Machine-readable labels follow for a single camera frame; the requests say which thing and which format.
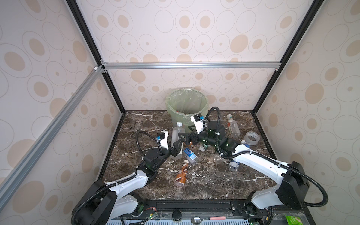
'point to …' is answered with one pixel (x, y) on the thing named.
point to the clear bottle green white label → (233, 127)
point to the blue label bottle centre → (191, 156)
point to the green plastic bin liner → (183, 103)
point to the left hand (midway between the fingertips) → (183, 138)
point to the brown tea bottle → (180, 179)
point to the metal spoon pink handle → (196, 220)
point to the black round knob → (176, 215)
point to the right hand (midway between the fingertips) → (184, 131)
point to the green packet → (292, 220)
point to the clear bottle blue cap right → (234, 166)
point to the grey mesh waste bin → (183, 103)
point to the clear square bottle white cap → (176, 131)
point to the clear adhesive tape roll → (251, 138)
